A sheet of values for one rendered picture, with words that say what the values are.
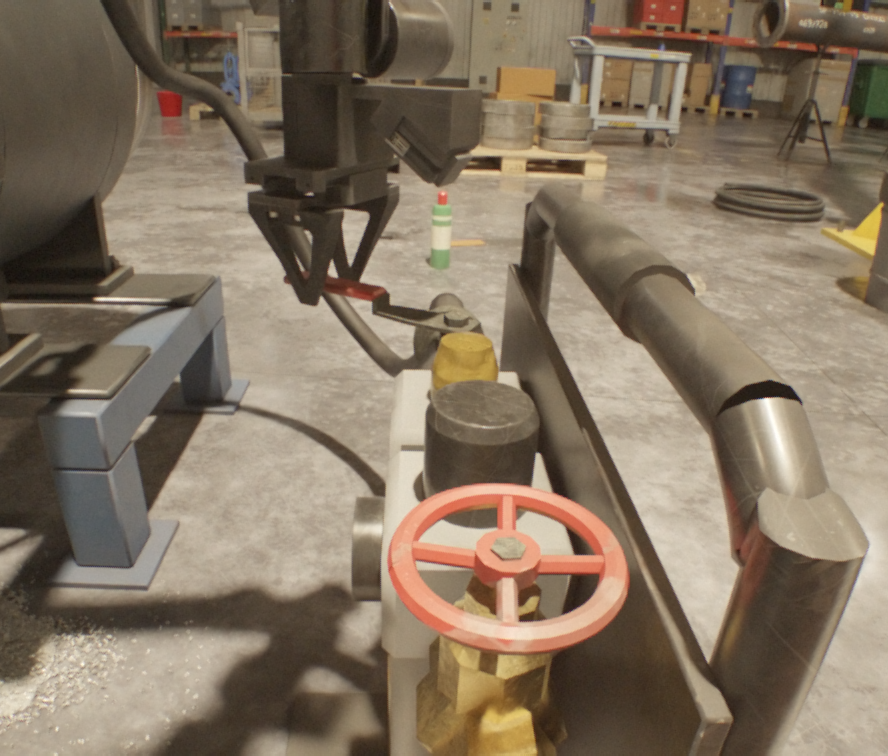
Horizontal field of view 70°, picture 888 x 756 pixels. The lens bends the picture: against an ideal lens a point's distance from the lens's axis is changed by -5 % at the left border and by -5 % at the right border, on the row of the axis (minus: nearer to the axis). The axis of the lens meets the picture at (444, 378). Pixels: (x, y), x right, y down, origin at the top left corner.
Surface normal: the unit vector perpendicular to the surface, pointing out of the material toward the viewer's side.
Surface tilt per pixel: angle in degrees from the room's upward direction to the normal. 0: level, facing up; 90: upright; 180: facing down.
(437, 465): 90
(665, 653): 90
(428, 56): 117
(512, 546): 0
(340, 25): 90
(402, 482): 0
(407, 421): 0
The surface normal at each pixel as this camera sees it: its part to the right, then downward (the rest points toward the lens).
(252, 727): 0.04, -0.90
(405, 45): 0.72, 0.53
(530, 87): 0.07, 0.43
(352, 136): 0.89, 0.22
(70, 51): 0.99, -0.11
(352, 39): 0.71, 0.33
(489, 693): -0.35, 0.40
